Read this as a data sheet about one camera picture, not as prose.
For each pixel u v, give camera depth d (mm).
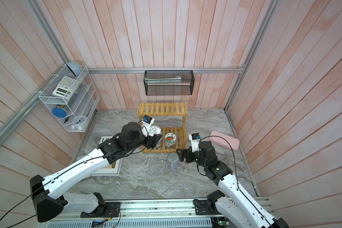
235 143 955
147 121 602
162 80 896
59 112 765
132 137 522
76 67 829
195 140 673
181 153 683
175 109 836
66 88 761
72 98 759
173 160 836
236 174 504
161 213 730
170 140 899
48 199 389
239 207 458
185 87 1071
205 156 575
